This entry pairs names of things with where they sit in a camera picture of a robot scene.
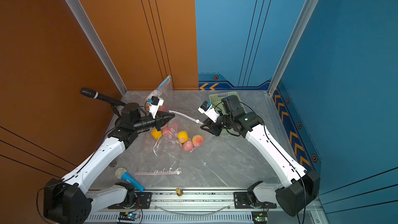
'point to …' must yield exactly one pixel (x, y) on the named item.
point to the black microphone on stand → (114, 103)
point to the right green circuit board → (259, 217)
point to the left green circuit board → (127, 216)
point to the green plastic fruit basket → (215, 100)
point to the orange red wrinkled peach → (197, 140)
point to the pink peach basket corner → (188, 145)
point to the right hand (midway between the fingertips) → (205, 123)
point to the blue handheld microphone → (121, 173)
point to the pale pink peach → (175, 125)
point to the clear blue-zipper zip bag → (164, 92)
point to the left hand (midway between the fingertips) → (174, 113)
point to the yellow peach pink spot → (183, 136)
